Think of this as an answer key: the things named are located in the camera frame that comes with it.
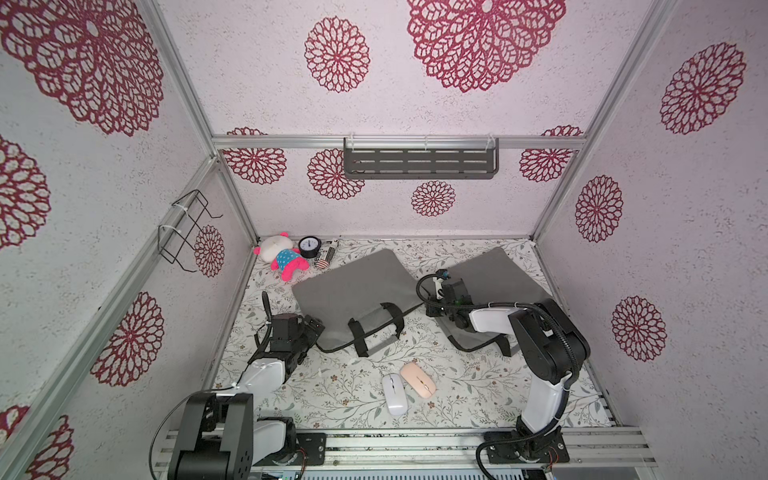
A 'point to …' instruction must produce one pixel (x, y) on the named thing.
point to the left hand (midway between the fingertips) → (317, 331)
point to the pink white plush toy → (281, 252)
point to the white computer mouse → (395, 395)
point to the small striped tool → (325, 257)
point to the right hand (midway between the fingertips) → (428, 296)
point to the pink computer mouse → (418, 380)
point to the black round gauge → (309, 246)
